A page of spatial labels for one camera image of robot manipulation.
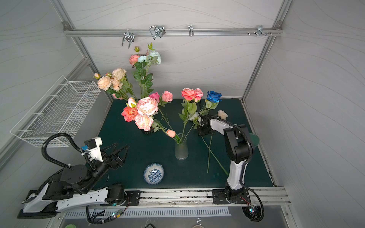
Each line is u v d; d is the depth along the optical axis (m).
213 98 0.62
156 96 0.65
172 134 0.66
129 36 0.80
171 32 0.80
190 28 0.72
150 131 0.54
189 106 0.65
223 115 1.07
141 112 0.47
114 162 0.52
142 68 0.77
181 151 0.82
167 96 0.67
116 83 0.72
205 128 0.86
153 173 0.81
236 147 0.52
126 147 0.57
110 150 0.60
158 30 0.76
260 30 0.76
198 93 0.63
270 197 0.75
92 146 0.51
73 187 0.41
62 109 0.72
